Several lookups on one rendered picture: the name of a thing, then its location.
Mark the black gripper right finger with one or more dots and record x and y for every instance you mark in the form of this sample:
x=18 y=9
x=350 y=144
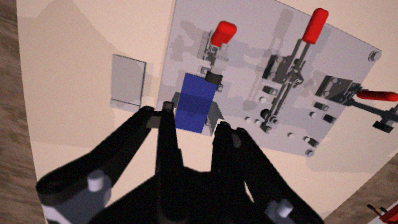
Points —
x=267 y=187

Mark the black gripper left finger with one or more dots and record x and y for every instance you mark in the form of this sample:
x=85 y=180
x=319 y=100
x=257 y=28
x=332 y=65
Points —
x=75 y=192

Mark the blue rectangular plate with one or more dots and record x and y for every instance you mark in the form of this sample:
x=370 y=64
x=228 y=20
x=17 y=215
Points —
x=194 y=103

